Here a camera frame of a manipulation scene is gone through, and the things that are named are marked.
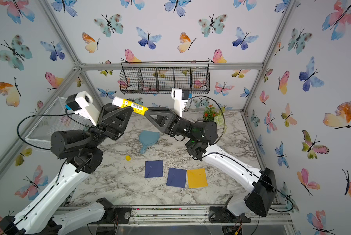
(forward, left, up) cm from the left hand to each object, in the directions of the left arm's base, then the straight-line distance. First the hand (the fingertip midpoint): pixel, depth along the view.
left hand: (127, 108), depth 39 cm
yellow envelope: (+3, -23, -60) cm, 65 cm away
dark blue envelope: (+3, -11, -60) cm, 61 cm away
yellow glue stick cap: (+16, +19, -59) cm, 64 cm away
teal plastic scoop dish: (+31, +9, -60) cm, 68 cm away
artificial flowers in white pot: (+39, -34, -43) cm, 67 cm away
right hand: (-1, -5, -3) cm, 6 cm away
